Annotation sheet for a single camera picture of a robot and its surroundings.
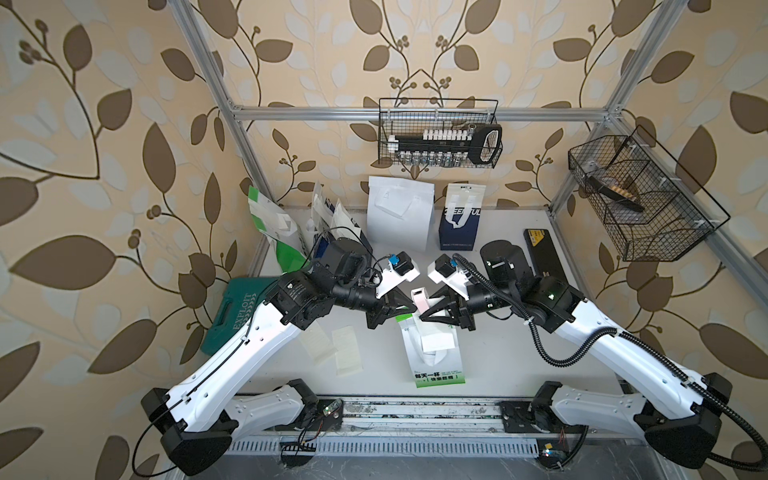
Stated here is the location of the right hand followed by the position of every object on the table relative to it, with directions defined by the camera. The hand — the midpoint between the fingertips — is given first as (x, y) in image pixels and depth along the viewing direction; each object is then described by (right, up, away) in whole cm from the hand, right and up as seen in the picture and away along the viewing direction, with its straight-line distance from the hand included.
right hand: (422, 309), depth 62 cm
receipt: (-29, -16, +26) cm, 42 cm away
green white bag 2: (+4, -15, +5) cm, 16 cm away
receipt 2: (-19, -20, +23) cm, 36 cm away
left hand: (-3, +2, -2) cm, 4 cm away
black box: (+48, +9, +44) cm, 66 cm away
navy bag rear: (+16, +22, +36) cm, 46 cm away
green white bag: (-46, +20, +35) cm, 61 cm away
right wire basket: (+58, +22, +10) cm, 63 cm away
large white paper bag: (-4, +24, +39) cm, 46 cm away
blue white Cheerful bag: (-29, +25, +31) cm, 49 cm away
